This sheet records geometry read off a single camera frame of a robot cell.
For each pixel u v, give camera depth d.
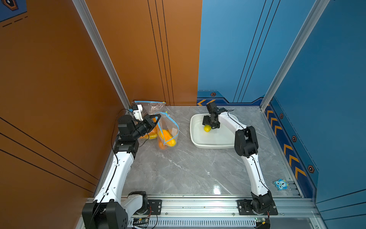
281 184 0.79
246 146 0.64
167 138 0.76
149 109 1.08
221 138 0.99
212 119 0.86
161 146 0.82
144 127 0.64
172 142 0.76
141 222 0.72
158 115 0.72
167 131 0.80
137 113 0.67
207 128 1.02
